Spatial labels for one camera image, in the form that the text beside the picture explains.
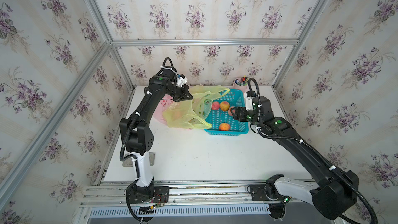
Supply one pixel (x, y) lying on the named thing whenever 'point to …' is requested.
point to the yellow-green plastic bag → (192, 113)
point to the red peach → (215, 105)
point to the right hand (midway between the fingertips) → (238, 109)
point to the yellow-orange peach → (224, 106)
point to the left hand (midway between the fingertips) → (193, 97)
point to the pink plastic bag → (165, 101)
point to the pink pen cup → (241, 83)
